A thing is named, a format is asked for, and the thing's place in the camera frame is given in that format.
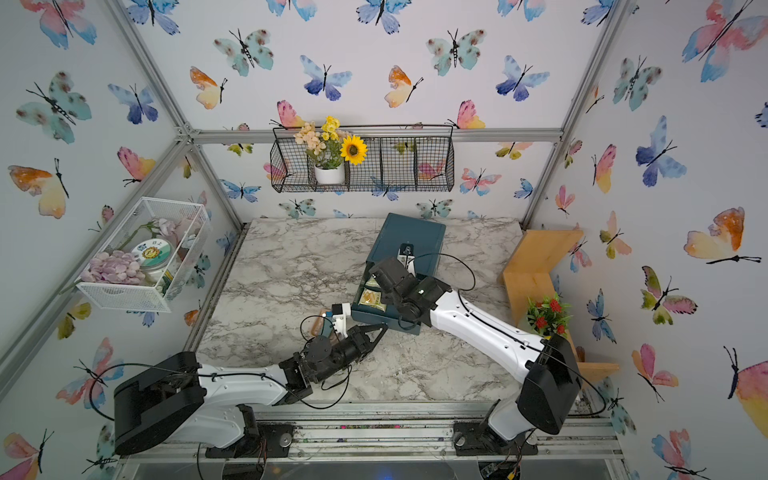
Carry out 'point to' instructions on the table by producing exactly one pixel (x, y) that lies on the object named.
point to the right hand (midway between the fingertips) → (396, 282)
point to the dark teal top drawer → (388, 319)
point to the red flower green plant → (550, 316)
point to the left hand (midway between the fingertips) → (391, 330)
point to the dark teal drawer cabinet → (426, 236)
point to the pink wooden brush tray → (319, 322)
